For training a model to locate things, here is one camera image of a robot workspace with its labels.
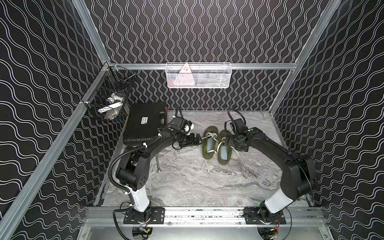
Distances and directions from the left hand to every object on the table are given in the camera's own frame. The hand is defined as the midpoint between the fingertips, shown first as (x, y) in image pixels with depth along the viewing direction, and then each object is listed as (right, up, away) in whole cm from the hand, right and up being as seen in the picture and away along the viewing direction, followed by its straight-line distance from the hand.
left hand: (197, 140), depth 88 cm
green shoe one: (+11, +4, +12) cm, 17 cm away
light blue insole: (+9, -3, +12) cm, 15 cm away
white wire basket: (+3, +53, +44) cm, 69 cm away
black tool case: (-37, +12, +18) cm, 43 cm away
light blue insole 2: (+17, -9, +7) cm, 20 cm away
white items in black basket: (-42, +19, -13) cm, 48 cm away
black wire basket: (-55, +27, +3) cm, 61 cm away
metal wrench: (-23, -18, +2) cm, 30 cm away
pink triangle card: (-7, +38, +2) cm, 39 cm away
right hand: (+22, -2, +2) cm, 22 cm away
